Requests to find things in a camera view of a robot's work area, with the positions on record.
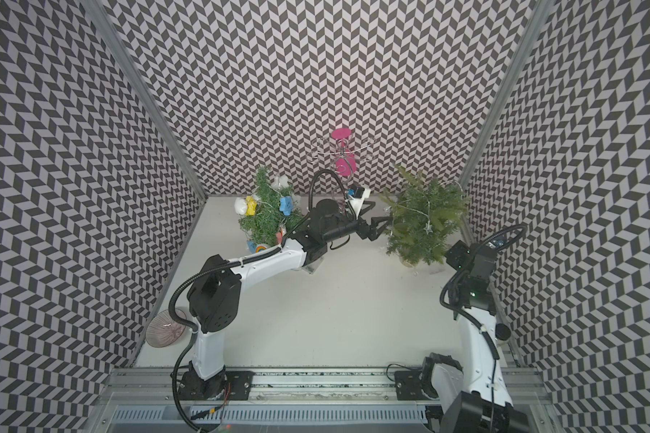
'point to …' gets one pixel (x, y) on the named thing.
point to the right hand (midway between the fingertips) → (467, 253)
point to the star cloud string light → (247, 207)
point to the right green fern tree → (448, 205)
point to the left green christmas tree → (278, 210)
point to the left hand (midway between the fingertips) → (384, 213)
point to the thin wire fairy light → (429, 227)
